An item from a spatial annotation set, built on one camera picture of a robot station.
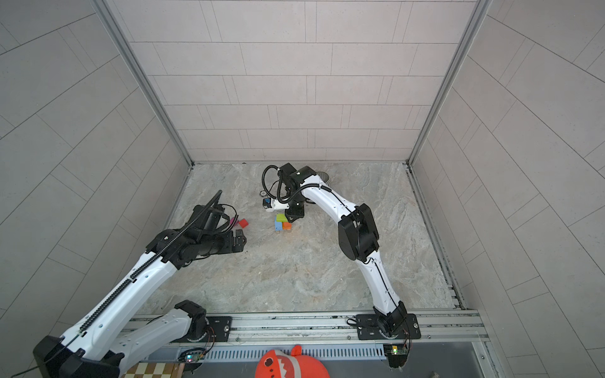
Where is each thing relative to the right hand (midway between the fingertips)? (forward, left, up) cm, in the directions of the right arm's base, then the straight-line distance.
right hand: (290, 213), depth 91 cm
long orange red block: (-5, +2, -1) cm, 6 cm away
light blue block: (-4, +5, -1) cm, 7 cm away
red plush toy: (-46, +3, 0) cm, 46 cm away
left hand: (-14, +15, +7) cm, 22 cm away
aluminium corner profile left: (+39, +50, +25) cm, 68 cm away
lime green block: (-5, +3, +5) cm, 7 cm away
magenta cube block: (-17, +13, +23) cm, 31 cm away
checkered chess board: (-45, +36, -3) cm, 58 cm away
